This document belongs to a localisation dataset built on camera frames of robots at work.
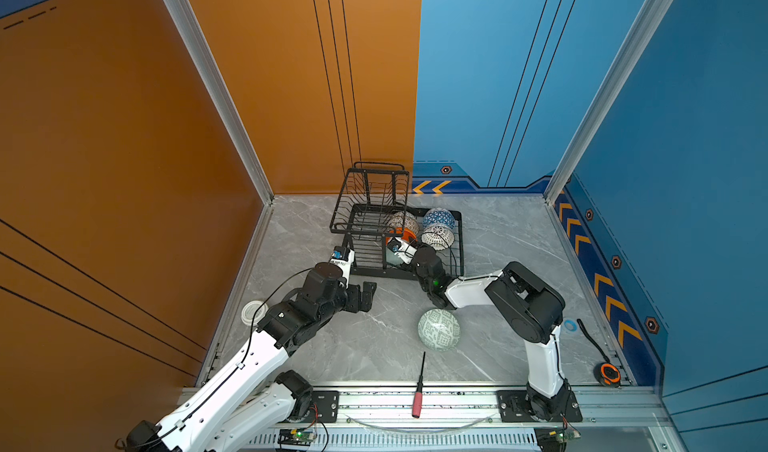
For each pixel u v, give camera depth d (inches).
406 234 37.3
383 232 31.2
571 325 34.2
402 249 31.9
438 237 41.2
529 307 20.6
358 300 25.7
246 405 21.8
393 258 33.3
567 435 27.4
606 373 29.8
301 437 27.7
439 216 42.0
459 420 28.5
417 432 27.7
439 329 33.4
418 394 29.7
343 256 25.6
